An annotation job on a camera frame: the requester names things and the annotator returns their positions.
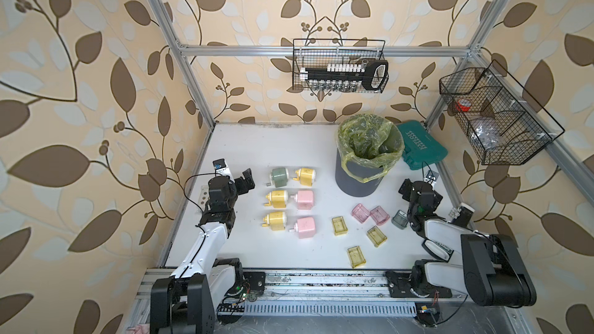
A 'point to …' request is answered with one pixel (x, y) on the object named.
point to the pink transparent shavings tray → (360, 213)
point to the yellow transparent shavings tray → (339, 226)
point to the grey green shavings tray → (400, 219)
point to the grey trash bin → (353, 185)
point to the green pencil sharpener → (278, 177)
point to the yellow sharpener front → (276, 220)
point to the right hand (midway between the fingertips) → (420, 186)
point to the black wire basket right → (503, 124)
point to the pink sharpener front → (305, 228)
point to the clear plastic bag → (486, 132)
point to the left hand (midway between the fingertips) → (234, 170)
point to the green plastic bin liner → (369, 144)
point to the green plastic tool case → (421, 148)
